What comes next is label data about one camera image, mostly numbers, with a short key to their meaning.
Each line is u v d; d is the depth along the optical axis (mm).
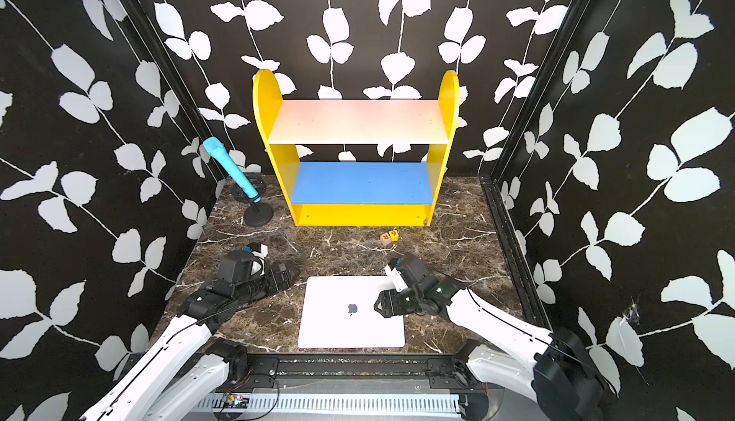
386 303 707
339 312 838
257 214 1063
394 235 1003
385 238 983
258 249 743
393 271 753
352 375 749
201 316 521
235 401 712
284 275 714
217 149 782
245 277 627
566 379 401
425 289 623
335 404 701
